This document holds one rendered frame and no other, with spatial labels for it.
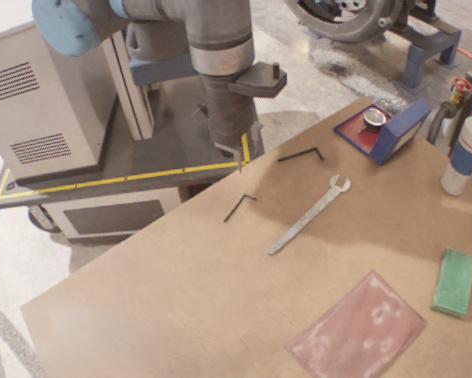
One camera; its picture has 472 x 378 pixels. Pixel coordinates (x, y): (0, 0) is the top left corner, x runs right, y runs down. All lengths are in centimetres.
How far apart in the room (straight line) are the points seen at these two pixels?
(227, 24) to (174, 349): 49
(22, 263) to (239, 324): 107
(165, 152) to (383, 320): 75
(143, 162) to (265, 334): 64
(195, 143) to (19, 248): 88
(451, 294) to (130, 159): 90
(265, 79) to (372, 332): 42
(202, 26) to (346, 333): 50
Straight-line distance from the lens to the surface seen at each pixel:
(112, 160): 112
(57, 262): 141
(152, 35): 76
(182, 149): 106
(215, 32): 46
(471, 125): 73
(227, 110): 55
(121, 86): 102
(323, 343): 59
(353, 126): 89
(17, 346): 138
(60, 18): 60
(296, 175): 77
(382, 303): 64
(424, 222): 76
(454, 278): 69
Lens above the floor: 105
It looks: 51 degrees down
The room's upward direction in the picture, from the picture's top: 8 degrees counter-clockwise
